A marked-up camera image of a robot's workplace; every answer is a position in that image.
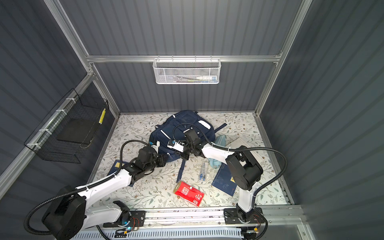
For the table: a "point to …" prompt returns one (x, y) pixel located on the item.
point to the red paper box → (188, 193)
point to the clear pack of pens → (203, 170)
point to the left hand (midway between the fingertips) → (166, 155)
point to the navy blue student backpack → (171, 129)
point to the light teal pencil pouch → (220, 140)
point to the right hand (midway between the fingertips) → (177, 151)
